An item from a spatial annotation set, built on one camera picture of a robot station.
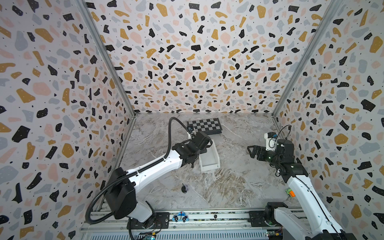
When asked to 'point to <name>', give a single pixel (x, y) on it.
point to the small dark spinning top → (184, 188)
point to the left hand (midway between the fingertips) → (204, 142)
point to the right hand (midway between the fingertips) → (255, 145)
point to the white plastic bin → (210, 160)
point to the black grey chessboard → (209, 126)
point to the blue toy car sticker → (181, 217)
